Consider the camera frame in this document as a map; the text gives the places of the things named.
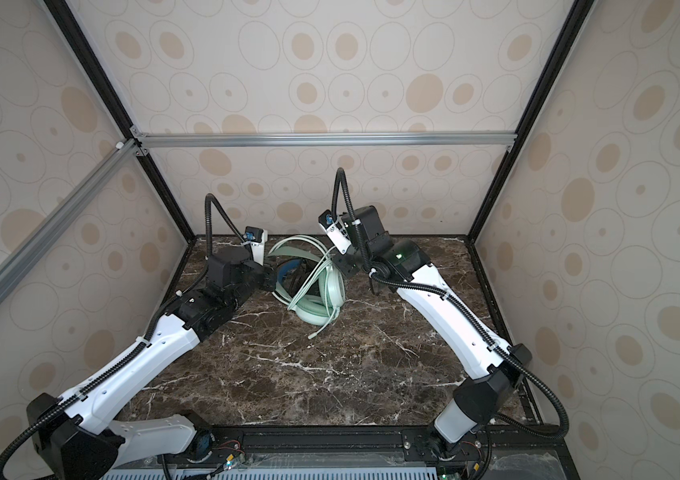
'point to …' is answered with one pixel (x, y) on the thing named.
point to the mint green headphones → (320, 308)
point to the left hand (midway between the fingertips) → (281, 253)
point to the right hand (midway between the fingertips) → (344, 246)
